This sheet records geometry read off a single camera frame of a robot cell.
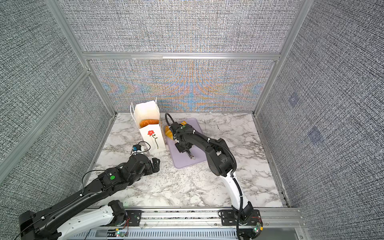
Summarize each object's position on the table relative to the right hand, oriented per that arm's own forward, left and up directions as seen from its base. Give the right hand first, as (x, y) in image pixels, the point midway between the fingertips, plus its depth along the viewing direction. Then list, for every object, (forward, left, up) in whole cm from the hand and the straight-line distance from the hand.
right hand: (185, 148), depth 98 cm
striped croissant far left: (+11, +12, +3) cm, 16 cm away
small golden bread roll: (+20, +2, +2) cm, 20 cm away
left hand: (-18, +15, +13) cm, 26 cm away
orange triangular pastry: (+9, +25, +15) cm, 30 cm away
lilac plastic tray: (-10, +1, +3) cm, 11 cm away
